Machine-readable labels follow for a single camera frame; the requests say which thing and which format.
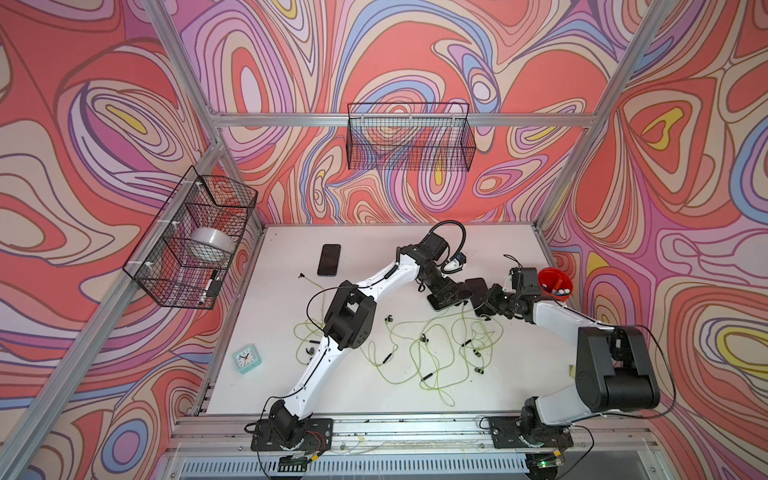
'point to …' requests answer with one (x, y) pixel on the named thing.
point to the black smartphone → (479, 290)
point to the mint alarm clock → (247, 359)
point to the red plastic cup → (556, 283)
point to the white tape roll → (212, 244)
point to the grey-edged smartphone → (329, 260)
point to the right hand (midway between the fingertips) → (483, 303)
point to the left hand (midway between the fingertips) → (451, 289)
